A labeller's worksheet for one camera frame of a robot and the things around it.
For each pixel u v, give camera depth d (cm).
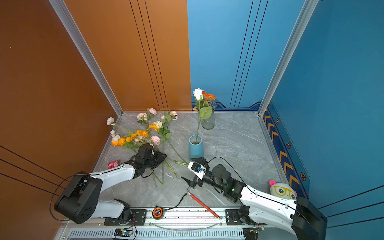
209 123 115
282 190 75
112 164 91
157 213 72
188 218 75
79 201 43
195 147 79
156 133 106
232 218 72
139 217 74
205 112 76
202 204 77
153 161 78
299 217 42
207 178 63
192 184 63
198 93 69
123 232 71
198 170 59
